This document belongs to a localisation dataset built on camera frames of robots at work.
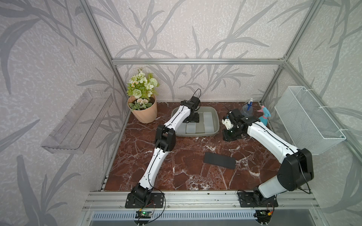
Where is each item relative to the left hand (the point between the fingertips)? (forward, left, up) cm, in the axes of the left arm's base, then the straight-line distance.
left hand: (193, 120), depth 104 cm
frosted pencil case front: (0, -11, -2) cm, 12 cm away
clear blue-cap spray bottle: (+4, -38, +10) cm, 40 cm away
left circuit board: (-57, +27, -5) cm, 63 cm away
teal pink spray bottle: (-5, -47, +14) cm, 49 cm away
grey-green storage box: (-8, +9, -2) cm, 13 cm away
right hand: (-19, -18, +9) cm, 28 cm away
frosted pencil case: (-6, +2, -1) cm, 6 cm away
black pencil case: (-29, -16, -4) cm, 33 cm away
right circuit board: (-58, -35, -5) cm, 68 cm away
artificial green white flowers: (+7, +35, +24) cm, 43 cm away
